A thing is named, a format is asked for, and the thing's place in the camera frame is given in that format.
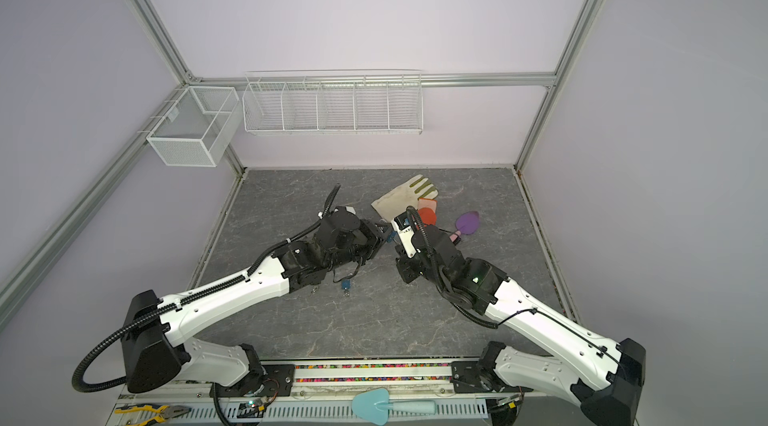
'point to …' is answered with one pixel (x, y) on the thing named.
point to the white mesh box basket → (199, 129)
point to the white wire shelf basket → (333, 102)
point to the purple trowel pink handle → (466, 223)
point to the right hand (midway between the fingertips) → (399, 249)
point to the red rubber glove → (427, 210)
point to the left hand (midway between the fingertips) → (396, 236)
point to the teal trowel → (374, 405)
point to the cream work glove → (396, 203)
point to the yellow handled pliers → (162, 412)
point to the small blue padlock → (345, 284)
